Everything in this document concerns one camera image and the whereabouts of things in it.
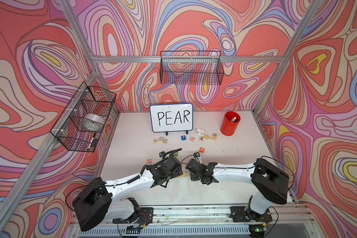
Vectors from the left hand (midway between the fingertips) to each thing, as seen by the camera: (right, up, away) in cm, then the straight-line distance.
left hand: (177, 172), depth 84 cm
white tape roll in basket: (-41, +31, -10) cm, 52 cm away
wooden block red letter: (-18, +4, +8) cm, 20 cm away
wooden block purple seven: (+16, +18, +18) cm, 30 cm away
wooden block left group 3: (-9, +16, +18) cm, 25 cm away
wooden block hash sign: (+20, +19, +20) cm, 34 cm away
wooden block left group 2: (-12, +18, +18) cm, 28 cm away
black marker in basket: (-43, +18, -12) cm, 48 cm away
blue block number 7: (+4, +18, +18) cm, 26 cm away
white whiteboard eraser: (+16, +22, +21) cm, 34 cm away
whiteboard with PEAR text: (-3, +32, +18) cm, 37 cm away
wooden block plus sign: (+25, +18, +20) cm, 37 cm away
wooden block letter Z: (+10, +17, +18) cm, 27 cm away
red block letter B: (+16, +11, +12) cm, 23 cm away
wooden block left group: (-15, +16, +18) cm, 28 cm away
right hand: (+12, -4, +4) cm, 13 cm away
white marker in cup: (+39, +31, +18) cm, 52 cm away
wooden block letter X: (+26, +20, +21) cm, 39 cm away
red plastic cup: (+36, +28, +17) cm, 49 cm away
